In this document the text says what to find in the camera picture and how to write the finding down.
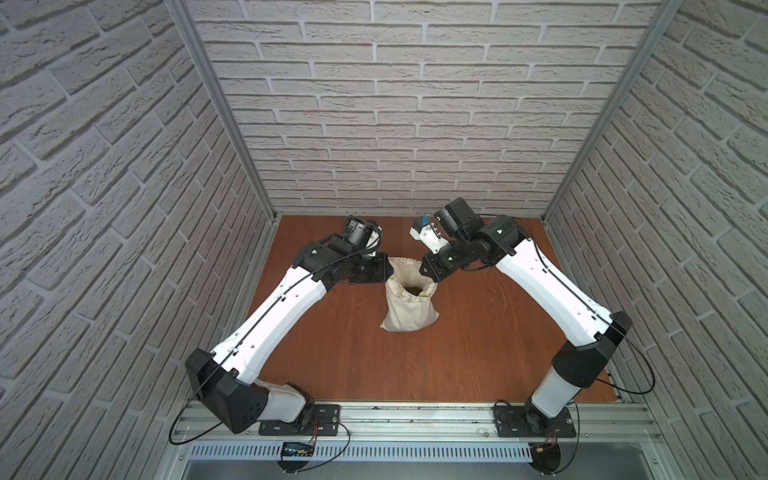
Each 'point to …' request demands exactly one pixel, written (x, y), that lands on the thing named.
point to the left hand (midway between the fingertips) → (389, 261)
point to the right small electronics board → (546, 457)
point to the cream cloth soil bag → (409, 299)
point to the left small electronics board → (295, 456)
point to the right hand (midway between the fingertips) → (415, 275)
